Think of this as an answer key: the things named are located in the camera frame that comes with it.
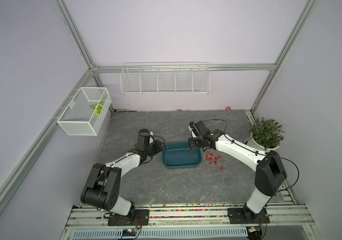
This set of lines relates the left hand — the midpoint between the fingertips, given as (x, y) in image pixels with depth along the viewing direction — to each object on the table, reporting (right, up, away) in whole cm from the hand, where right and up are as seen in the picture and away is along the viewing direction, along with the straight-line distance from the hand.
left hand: (165, 145), depth 90 cm
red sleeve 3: (+30, -7, +6) cm, 31 cm away
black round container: (-10, +8, -15) cm, 19 cm away
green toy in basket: (-36, +22, -9) cm, 43 cm away
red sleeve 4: (+27, -9, +4) cm, 28 cm away
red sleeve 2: (+27, -7, +6) cm, 29 cm away
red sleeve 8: (+32, -11, +3) cm, 34 cm away
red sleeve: (+17, -4, +6) cm, 18 cm away
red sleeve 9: (+35, -14, +1) cm, 38 cm away
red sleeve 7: (+28, -11, +3) cm, 31 cm away
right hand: (+16, +3, -2) cm, 16 cm away
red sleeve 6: (+28, -5, +6) cm, 29 cm away
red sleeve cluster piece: (+32, -9, +4) cm, 34 cm away
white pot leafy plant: (+57, +7, -8) cm, 58 cm away
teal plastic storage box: (+9, -7, +6) cm, 13 cm away
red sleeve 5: (+29, -9, +4) cm, 30 cm away
